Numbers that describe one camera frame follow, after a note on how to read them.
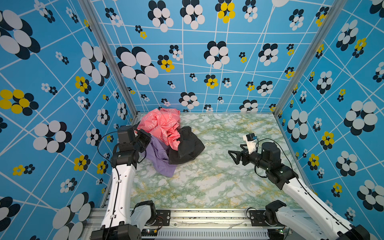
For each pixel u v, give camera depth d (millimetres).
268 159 580
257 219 725
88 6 683
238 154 664
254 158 661
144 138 663
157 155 825
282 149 1017
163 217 730
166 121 912
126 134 533
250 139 645
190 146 930
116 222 378
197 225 723
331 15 710
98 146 806
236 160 680
